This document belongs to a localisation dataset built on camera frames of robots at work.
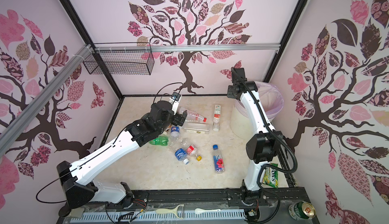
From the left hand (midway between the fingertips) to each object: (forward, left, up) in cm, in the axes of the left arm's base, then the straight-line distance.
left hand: (177, 109), depth 72 cm
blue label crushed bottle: (-13, -1, -25) cm, 28 cm away
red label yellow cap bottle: (-10, -7, -25) cm, 28 cm away
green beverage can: (-40, -54, -19) cm, 70 cm away
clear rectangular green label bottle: (+7, -10, -30) cm, 32 cm away
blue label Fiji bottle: (-20, -22, -26) cm, 40 cm away
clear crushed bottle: (-4, +3, -27) cm, 28 cm away
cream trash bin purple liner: (+11, -54, -6) cm, 55 cm away
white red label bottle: (+14, -24, -25) cm, 37 cm away
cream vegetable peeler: (-39, +1, -29) cm, 48 cm away
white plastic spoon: (-39, -10, -30) cm, 50 cm away
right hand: (+16, -33, -3) cm, 37 cm away
